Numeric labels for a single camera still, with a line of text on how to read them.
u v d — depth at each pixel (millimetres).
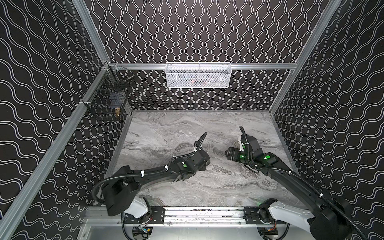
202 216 759
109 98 919
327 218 382
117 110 818
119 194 428
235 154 718
